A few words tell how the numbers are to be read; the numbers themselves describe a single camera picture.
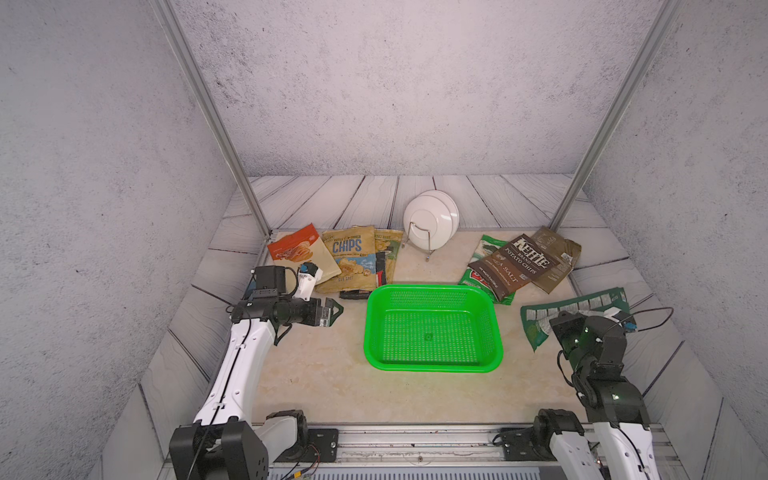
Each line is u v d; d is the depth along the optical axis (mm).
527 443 726
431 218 1036
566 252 1124
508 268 1058
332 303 711
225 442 383
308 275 711
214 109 870
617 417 462
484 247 1147
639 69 790
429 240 1067
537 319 826
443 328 937
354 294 1021
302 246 1156
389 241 1147
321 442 729
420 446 747
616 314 616
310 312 690
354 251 1109
